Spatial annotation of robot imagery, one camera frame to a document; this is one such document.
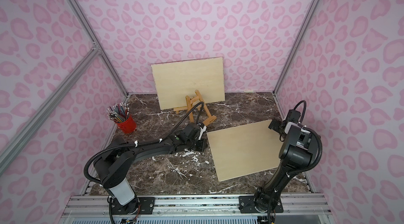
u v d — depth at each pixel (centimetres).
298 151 50
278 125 89
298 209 72
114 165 46
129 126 93
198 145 77
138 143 50
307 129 51
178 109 104
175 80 100
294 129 53
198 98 89
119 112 95
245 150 92
